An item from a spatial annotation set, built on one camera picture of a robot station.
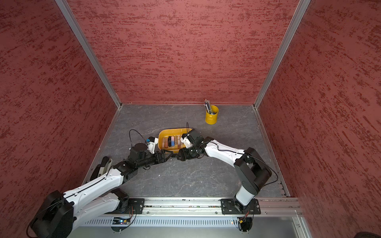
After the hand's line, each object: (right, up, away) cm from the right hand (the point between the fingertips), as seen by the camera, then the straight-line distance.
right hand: (182, 159), depth 84 cm
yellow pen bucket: (+19, +24, +19) cm, 36 cm away
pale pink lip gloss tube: (-4, +8, +13) cm, 16 cm away
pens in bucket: (+16, +34, +16) cm, 41 cm away
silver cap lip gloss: (-12, +8, +13) cm, 19 cm away
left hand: (-8, +2, -3) cm, 9 cm away
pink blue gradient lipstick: (-8, +8, +13) cm, 17 cm away
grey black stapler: (-47, -5, -1) cm, 47 cm away
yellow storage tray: (-12, +14, +19) cm, 26 cm away
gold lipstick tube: (-6, +9, +13) cm, 17 cm away
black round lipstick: (-10, +8, +13) cm, 18 cm away
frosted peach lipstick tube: (-14, +8, +13) cm, 21 cm away
